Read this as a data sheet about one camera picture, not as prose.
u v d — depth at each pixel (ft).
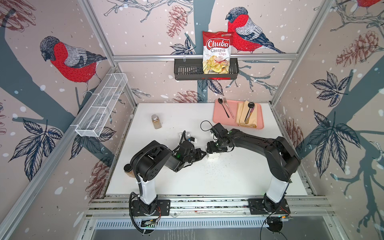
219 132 2.42
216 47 2.74
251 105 3.86
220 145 2.55
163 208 2.40
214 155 2.87
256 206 2.38
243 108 3.86
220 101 4.00
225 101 4.01
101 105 2.59
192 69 3.50
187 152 2.51
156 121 3.30
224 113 3.75
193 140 2.94
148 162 1.65
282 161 1.58
